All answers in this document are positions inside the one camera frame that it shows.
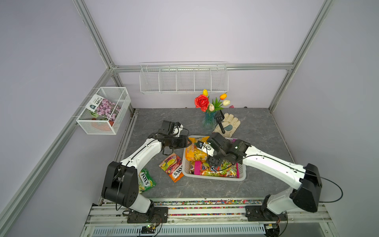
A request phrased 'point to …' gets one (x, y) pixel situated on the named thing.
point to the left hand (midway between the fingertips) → (188, 143)
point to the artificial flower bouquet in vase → (210, 108)
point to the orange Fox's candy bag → (172, 166)
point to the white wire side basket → (89, 122)
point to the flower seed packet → (102, 106)
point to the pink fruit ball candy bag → (227, 168)
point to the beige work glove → (230, 125)
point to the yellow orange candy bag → (193, 153)
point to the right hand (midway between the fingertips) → (211, 151)
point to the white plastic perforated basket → (186, 171)
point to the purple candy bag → (233, 140)
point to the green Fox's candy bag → (145, 181)
